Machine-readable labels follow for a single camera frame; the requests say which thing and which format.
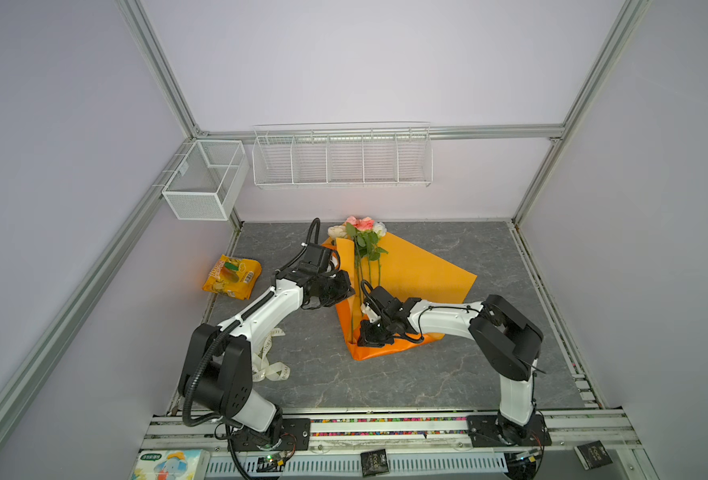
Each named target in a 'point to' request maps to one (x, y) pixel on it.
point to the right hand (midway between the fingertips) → (358, 346)
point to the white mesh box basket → (207, 180)
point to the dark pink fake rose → (367, 242)
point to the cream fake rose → (337, 231)
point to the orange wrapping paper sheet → (406, 270)
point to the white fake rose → (380, 231)
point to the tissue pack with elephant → (175, 464)
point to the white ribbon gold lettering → (261, 365)
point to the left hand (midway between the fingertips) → (357, 294)
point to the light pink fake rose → (351, 219)
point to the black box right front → (593, 454)
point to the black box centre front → (374, 463)
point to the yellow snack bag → (233, 276)
